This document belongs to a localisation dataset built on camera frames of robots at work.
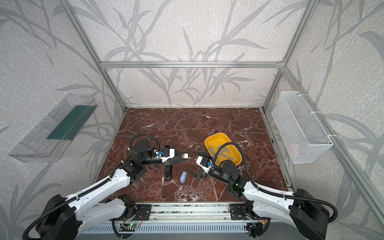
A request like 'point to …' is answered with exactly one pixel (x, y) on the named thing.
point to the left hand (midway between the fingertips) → (186, 153)
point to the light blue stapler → (183, 177)
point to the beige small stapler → (185, 155)
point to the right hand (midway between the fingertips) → (192, 154)
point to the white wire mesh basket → (304, 137)
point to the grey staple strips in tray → (211, 149)
